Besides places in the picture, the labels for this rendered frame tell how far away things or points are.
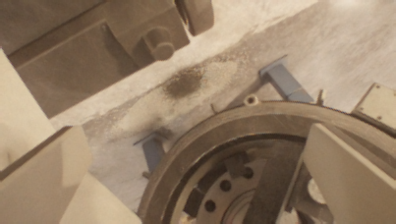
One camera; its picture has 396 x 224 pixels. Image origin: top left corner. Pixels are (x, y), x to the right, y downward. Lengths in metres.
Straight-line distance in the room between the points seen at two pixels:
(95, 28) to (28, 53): 0.11
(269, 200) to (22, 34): 0.53
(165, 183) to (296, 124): 0.37
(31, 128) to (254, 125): 0.45
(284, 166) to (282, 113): 0.13
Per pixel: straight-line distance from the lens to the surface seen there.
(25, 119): 0.23
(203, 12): 0.39
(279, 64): 1.04
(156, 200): 0.60
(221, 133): 0.55
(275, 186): 0.49
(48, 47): 0.40
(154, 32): 0.35
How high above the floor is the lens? 0.51
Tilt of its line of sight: 30 degrees down
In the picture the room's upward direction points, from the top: 154 degrees clockwise
